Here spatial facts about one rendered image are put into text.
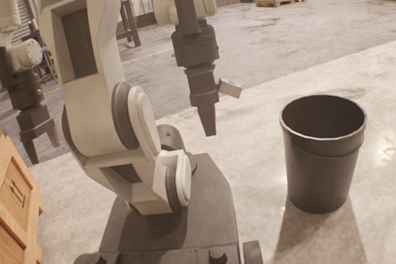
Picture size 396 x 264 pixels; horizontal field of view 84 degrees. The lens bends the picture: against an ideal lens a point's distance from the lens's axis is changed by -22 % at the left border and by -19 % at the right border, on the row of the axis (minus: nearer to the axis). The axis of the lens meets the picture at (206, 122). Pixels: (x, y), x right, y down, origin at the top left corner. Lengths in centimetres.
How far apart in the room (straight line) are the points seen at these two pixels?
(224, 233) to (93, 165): 44
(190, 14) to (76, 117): 29
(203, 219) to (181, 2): 65
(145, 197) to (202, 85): 37
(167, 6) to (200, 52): 11
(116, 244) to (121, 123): 51
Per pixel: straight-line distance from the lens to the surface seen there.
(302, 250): 98
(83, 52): 58
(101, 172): 63
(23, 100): 69
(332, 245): 100
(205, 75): 51
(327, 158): 85
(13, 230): 120
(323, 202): 102
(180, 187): 78
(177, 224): 89
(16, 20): 72
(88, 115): 53
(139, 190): 76
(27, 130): 69
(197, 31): 49
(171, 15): 53
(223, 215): 88
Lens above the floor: 83
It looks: 29 degrees down
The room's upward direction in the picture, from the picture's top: 13 degrees counter-clockwise
